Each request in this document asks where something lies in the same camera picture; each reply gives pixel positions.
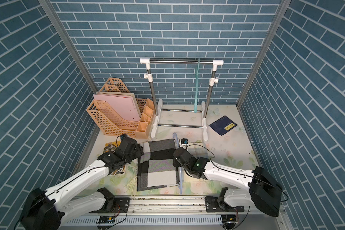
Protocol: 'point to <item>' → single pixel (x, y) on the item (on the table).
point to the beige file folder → (117, 93)
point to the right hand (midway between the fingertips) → (175, 156)
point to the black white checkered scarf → (156, 168)
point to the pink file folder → (123, 107)
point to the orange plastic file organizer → (109, 123)
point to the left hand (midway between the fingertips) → (144, 150)
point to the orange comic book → (109, 147)
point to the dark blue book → (223, 125)
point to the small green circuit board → (106, 220)
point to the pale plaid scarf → (199, 151)
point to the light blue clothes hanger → (180, 183)
